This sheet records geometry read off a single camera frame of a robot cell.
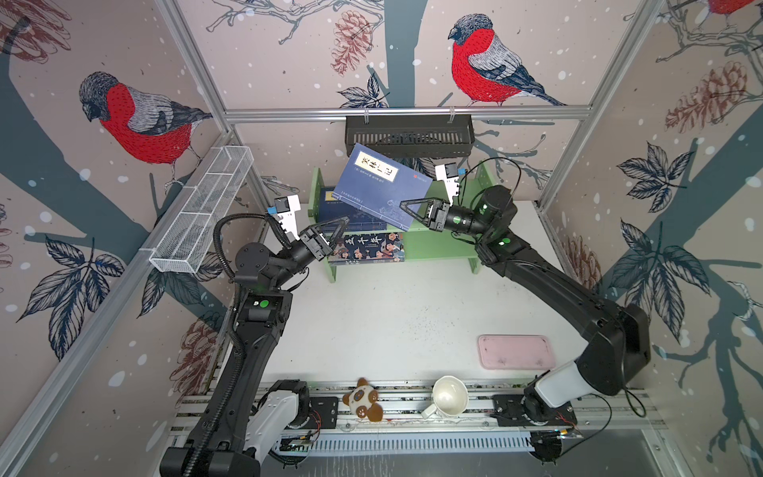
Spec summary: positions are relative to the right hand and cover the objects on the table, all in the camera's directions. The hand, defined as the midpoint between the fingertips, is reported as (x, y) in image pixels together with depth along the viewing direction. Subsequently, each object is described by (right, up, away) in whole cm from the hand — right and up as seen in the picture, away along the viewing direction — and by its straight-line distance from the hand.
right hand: (398, 213), depth 64 cm
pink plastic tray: (+34, -38, +18) cm, 54 cm away
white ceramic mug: (+14, -47, +11) cm, 50 cm away
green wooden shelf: (+11, -7, +31) cm, 34 cm away
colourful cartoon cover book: (-8, -9, +26) cm, 29 cm away
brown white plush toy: (-9, -47, +9) cm, 48 cm away
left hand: (-11, -3, -5) cm, 12 cm away
